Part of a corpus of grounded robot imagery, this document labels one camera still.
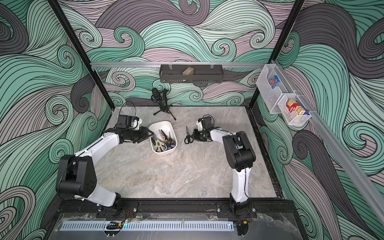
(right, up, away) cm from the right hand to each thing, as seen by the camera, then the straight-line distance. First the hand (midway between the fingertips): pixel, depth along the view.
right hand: (194, 136), depth 100 cm
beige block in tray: (-4, +41, -10) cm, 43 cm away
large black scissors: (-3, -1, 0) cm, 4 cm away
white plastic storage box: (-21, +7, +4) cm, 22 cm away
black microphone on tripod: (-23, +26, 0) cm, 35 cm away
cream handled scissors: (-22, -6, -6) cm, 24 cm away
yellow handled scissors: (-18, -3, -3) cm, 18 cm away
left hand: (-26, +3, -12) cm, 29 cm away
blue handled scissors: (-16, -3, -5) cm, 17 cm away
